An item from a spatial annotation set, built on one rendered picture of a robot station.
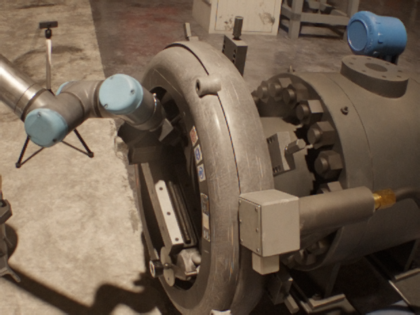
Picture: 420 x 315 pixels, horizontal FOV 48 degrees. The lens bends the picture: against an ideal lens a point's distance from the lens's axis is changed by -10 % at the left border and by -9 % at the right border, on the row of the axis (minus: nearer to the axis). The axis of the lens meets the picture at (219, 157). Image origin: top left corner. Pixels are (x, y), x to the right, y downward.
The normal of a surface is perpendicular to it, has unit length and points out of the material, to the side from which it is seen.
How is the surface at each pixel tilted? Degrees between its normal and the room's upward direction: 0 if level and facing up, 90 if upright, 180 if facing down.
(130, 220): 0
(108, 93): 52
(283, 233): 67
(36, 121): 92
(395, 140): 46
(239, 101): 30
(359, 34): 90
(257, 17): 90
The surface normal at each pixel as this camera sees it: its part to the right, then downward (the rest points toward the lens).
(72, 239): 0.10, -0.87
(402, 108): 0.27, -0.53
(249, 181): 0.36, -0.07
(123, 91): -0.18, -0.20
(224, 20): 0.28, 0.49
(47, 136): -0.19, 0.50
